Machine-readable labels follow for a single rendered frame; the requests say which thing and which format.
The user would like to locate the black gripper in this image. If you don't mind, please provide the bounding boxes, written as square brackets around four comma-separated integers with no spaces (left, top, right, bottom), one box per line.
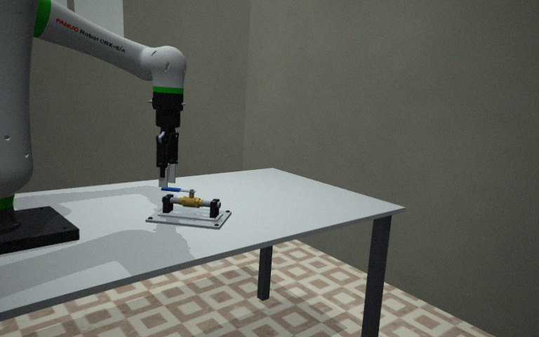
[156,110,180,188]

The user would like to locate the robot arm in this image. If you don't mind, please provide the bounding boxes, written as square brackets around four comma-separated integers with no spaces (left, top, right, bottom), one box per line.
[0,0,187,234]

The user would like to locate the brass ball valve with blue handle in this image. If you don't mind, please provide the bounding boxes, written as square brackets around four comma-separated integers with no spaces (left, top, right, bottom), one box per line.
[158,187,223,222]

